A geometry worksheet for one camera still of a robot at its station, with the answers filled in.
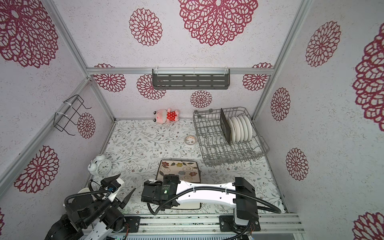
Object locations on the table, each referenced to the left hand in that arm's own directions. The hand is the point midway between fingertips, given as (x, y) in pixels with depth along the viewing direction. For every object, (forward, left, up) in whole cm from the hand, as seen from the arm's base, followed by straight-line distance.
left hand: (126, 184), depth 68 cm
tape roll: (+40, -29, -20) cm, 54 cm away
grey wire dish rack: (+48, -45, -20) cm, 69 cm away
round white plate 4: (+37, -67, -4) cm, 77 cm away
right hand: (+4, -21, -1) cm, 21 cm away
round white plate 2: (+37, -62, -4) cm, 72 cm away
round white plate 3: (+37, -64, -4) cm, 74 cm away
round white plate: (+36, -59, -4) cm, 70 cm away
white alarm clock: (+14, +21, -9) cm, 27 cm away
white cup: (+2, +26, -12) cm, 29 cm away
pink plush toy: (+58, -9, -13) cm, 60 cm away
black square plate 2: (+37, -52, -2) cm, 63 cm away
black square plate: (+9, -28, -6) cm, 30 cm away
